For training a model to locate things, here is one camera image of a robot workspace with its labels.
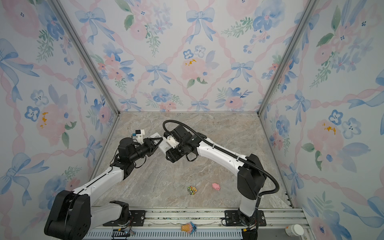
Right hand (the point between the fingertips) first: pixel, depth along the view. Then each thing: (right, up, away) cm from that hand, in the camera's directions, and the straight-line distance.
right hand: (170, 153), depth 80 cm
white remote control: (-3, +5, -2) cm, 6 cm away
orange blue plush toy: (+10, -32, -11) cm, 36 cm away
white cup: (+56, -31, -15) cm, 66 cm away
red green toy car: (+11, -20, +1) cm, 23 cm away
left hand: (-4, +8, -1) cm, 9 cm away
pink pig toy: (+25, -19, +3) cm, 31 cm away
